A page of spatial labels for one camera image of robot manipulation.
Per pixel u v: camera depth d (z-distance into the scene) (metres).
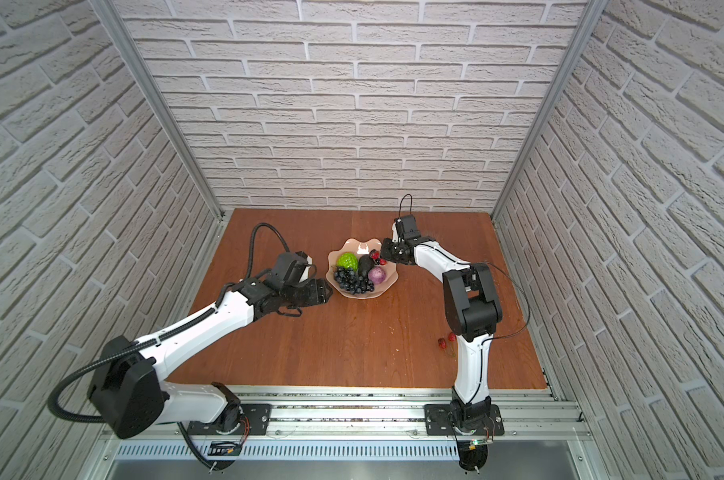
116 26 0.71
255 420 0.73
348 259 0.97
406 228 0.79
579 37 0.73
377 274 0.95
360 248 1.05
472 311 0.54
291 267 0.63
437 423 0.73
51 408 0.39
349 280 0.92
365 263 1.00
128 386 0.40
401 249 0.76
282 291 0.62
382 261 0.99
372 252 1.03
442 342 0.87
